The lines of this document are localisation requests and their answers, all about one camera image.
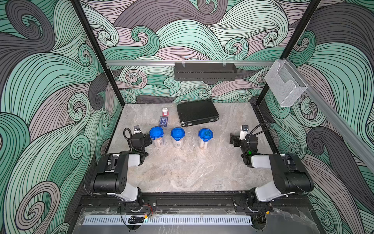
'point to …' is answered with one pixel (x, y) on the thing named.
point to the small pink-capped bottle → (165, 112)
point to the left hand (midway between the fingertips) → (139, 134)
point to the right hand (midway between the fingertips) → (237, 133)
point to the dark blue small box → (163, 121)
